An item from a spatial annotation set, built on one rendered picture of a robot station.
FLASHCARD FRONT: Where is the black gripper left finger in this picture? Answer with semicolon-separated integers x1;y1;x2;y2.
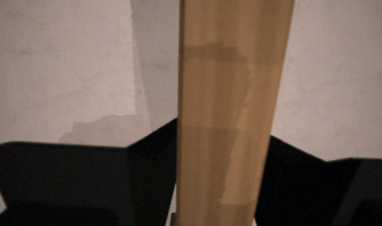
0;118;177;226

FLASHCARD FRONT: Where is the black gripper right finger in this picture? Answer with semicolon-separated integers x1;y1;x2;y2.
254;135;382;226

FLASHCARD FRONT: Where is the brown wooden rail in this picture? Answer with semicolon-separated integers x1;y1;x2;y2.
175;0;295;226

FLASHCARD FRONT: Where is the brown wooden post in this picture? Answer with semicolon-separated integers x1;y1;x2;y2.
170;212;176;226

